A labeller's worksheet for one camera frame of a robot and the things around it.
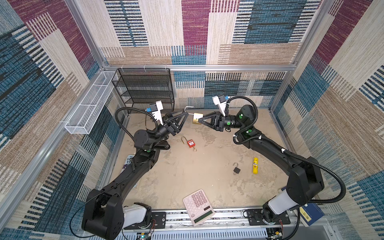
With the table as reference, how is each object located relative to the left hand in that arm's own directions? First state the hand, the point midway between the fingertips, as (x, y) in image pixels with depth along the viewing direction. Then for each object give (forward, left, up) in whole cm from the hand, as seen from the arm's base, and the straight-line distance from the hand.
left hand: (187, 112), depth 60 cm
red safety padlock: (+12, -1, -41) cm, 43 cm away
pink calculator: (-26, -5, -42) cm, 49 cm away
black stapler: (+11, +17, -41) cm, 45 cm away
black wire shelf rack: (+48, +35, -22) cm, 63 cm away
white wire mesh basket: (+20, +63, -25) cm, 71 cm away
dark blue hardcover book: (-29, -58, -41) cm, 77 cm away
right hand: (0, -5, -6) cm, 8 cm away
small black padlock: (-6, -28, -43) cm, 51 cm away
